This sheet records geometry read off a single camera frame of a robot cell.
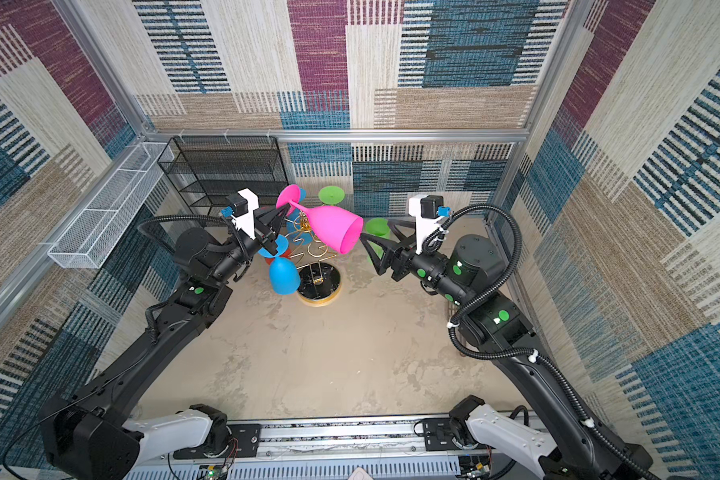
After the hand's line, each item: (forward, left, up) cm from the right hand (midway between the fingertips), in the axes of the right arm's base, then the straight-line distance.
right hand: (375, 236), depth 57 cm
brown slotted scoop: (+8, -25, -45) cm, 52 cm away
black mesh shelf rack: (+52, +55, -21) cm, 78 cm away
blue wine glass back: (+18, +19, -15) cm, 30 cm away
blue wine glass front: (+8, +23, -23) cm, 33 cm away
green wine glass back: (+28, +11, -14) cm, 33 cm away
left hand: (+10, +18, +1) cm, 21 cm away
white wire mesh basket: (+12, +66, -10) cm, 68 cm away
